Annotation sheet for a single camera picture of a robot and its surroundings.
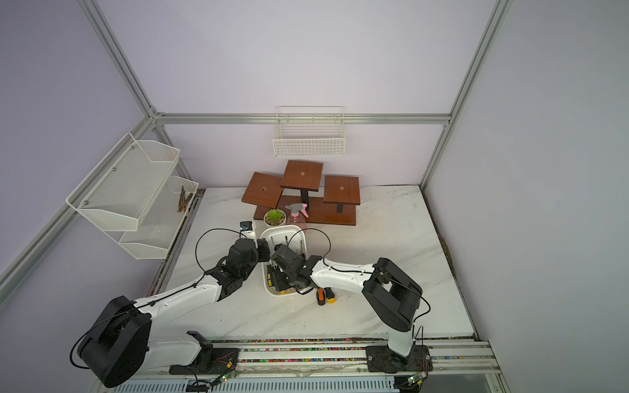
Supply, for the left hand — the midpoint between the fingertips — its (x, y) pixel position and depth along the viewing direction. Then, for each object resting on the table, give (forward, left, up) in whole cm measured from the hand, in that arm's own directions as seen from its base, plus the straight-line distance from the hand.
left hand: (264, 242), depth 88 cm
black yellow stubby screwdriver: (-16, -24, -9) cm, 30 cm away
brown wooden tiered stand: (+17, -23, +4) cm, 29 cm away
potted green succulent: (+13, -2, -2) cm, 14 cm away
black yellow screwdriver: (-11, -2, -6) cm, 13 cm away
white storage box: (+4, -5, -1) cm, 6 cm away
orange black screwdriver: (-16, -21, -9) cm, 28 cm away
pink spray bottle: (+13, -10, -2) cm, 17 cm away
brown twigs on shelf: (+19, +36, +2) cm, 40 cm away
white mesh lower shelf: (+8, +42, 0) cm, 43 cm away
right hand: (-12, -6, -8) cm, 16 cm away
